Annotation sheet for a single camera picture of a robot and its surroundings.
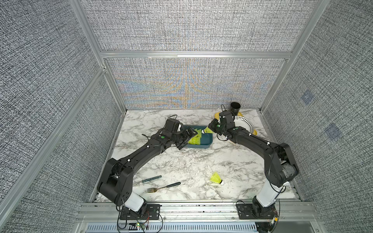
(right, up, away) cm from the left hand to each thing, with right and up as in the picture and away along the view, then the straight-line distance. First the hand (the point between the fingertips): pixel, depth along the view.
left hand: (197, 136), depth 81 cm
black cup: (+32, +20, +30) cm, 47 cm away
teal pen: (-26, -25, +3) cm, 36 cm away
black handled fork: (-23, -29, -2) cm, 38 cm away
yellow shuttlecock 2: (+11, -24, 0) cm, 26 cm away
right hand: (+8, +10, +10) cm, 16 cm away
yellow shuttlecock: (+1, -4, +15) cm, 15 cm away
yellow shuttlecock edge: (+7, +2, +12) cm, 14 cm away
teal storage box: (+8, -4, +20) cm, 22 cm away
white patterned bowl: (+35, +9, +29) cm, 46 cm away
